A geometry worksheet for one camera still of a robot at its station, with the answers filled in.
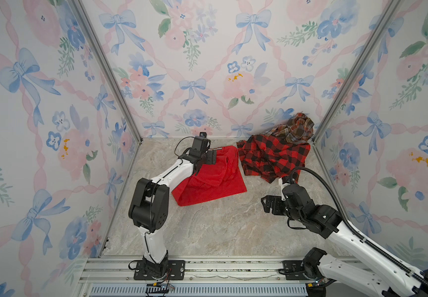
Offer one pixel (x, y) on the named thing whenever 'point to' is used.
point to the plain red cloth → (213, 182)
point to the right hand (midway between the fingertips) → (269, 199)
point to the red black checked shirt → (272, 158)
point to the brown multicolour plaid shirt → (299, 129)
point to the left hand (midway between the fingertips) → (208, 151)
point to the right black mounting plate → (293, 270)
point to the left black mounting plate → (176, 271)
